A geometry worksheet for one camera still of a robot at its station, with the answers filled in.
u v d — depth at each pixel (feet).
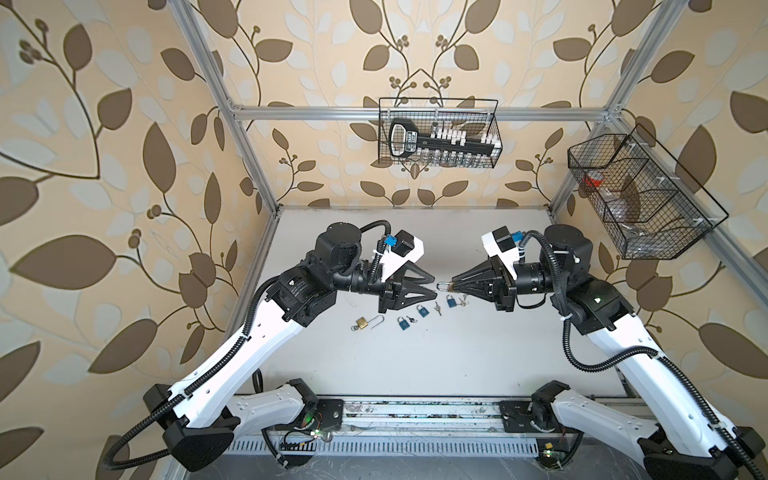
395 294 1.63
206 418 1.27
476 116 2.99
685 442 1.25
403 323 2.98
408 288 1.62
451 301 3.09
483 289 1.77
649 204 2.40
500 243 1.55
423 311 3.04
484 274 1.71
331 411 2.47
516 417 2.38
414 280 1.83
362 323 2.94
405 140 2.77
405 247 1.49
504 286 1.64
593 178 2.84
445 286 1.81
